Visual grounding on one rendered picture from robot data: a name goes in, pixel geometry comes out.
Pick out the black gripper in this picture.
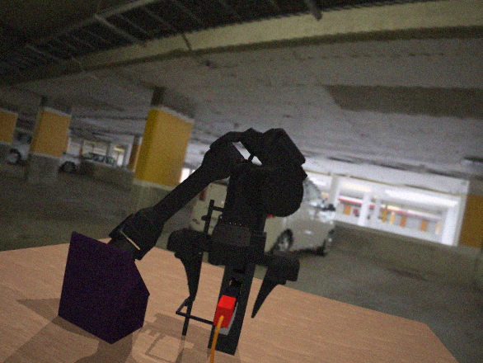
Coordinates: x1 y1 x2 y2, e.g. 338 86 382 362
166 201 300 318

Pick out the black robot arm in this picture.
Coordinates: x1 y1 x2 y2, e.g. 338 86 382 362
107 127 307 270

